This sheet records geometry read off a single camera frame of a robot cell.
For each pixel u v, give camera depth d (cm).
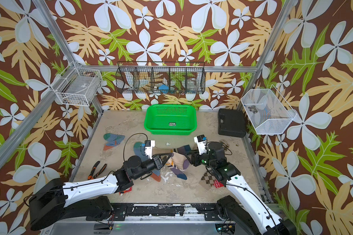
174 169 72
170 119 115
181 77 96
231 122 102
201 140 68
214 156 58
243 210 58
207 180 84
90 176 86
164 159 69
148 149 68
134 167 56
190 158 70
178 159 75
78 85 86
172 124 111
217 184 82
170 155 71
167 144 101
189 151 96
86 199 49
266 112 84
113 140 99
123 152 99
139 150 97
